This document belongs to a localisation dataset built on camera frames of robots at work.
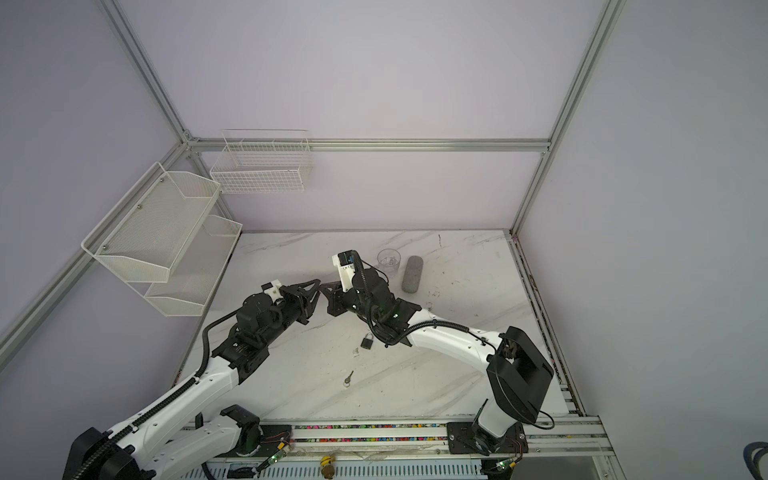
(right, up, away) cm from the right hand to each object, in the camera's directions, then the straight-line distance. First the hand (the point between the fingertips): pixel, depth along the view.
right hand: (316, 288), depth 73 cm
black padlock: (+11, -18, +17) cm, 28 cm away
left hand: (+1, +2, +2) cm, 3 cm away
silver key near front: (+6, -27, +11) cm, 30 cm away
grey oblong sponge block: (+26, +2, +31) cm, 40 cm away
